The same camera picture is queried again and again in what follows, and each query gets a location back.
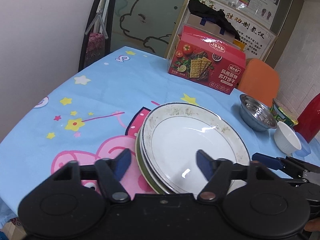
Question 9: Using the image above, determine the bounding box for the white ribbed bowl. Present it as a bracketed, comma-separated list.
[273, 121, 302, 155]

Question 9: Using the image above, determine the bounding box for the white floral plate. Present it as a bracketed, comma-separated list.
[138, 122, 176, 196]

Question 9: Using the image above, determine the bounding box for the stainless steel bowl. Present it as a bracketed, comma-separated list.
[240, 94, 277, 132]

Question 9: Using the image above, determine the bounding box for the white gold-rimmed plate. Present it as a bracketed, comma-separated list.
[140, 102, 250, 195]

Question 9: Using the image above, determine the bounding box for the person's right hand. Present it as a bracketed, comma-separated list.
[304, 218, 320, 232]

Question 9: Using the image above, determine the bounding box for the blue translucent plastic bowl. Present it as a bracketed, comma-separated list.
[294, 132, 311, 157]

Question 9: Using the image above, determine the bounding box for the light green plastic plate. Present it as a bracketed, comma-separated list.
[135, 133, 166, 194]

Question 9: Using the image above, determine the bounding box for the red thermos jug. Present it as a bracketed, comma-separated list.
[293, 94, 320, 143]

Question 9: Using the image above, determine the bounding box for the green instant noodle cup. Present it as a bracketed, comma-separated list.
[270, 98, 298, 127]

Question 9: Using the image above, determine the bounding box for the orange chair right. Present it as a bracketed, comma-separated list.
[237, 58, 280, 107]

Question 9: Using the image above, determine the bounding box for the red cracker box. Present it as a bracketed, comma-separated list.
[168, 25, 246, 95]

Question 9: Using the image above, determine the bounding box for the yellow snack bag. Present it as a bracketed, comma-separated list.
[233, 39, 245, 51]

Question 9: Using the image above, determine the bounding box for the black metal rack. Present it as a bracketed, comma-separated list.
[78, 0, 116, 71]

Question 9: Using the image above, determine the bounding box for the white wall poster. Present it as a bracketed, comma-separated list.
[182, 0, 281, 60]

